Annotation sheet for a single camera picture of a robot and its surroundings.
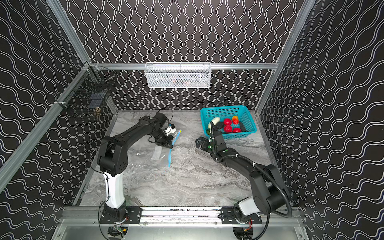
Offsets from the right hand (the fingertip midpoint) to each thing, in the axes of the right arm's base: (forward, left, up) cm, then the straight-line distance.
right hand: (202, 143), depth 90 cm
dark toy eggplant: (+19, -13, -6) cm, 24 cm away
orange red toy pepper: (+25, -25, -7) cm, 36 cm away
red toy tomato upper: (+23, -19, -7) cm, 31 cm away
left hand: (-3, +15, -1) cm, 16 cm away
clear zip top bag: (-3, +35, -10) cm, 36 cm away
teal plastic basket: (+21, -32, -5) cm, 39 cm away
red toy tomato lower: (+16, -18, -6) cm, 25 cm away
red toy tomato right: (+15, -24, -7) cm, 29 cm away
